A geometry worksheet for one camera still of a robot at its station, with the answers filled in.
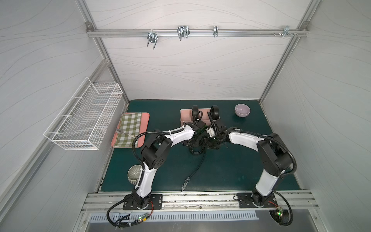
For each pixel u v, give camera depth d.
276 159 0.48
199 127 0.77
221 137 0.69
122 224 0.68
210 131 0.87
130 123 1.05
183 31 0.77
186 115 1.08
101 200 0.77
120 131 0.98
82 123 0.69
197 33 0.77
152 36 0.79
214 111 0.99
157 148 0.54
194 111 0.98
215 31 0.78
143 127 1.05
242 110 1.11
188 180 0.78
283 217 0.71
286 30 0.77
